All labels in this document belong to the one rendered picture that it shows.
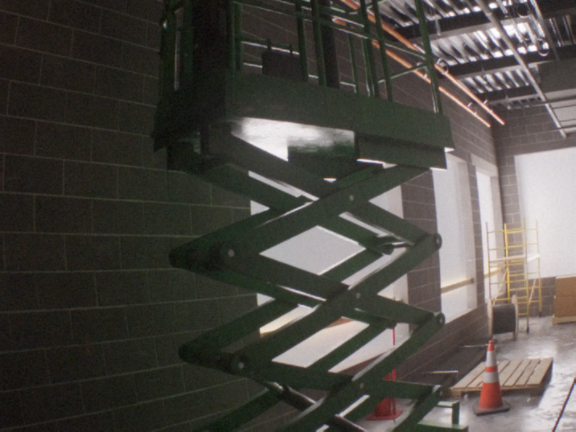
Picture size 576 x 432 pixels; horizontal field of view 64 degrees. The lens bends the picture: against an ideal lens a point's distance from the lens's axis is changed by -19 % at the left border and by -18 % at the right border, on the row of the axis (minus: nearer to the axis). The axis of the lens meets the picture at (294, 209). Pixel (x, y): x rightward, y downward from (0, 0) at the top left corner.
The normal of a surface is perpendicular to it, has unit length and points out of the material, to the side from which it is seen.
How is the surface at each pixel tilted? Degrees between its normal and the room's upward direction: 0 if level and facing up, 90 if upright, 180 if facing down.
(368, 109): 90
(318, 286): 90
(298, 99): 90
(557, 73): 90
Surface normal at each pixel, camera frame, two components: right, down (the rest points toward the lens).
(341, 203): 0.62, -0.12
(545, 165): -0.57, -0.04
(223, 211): 0.81, -0.11
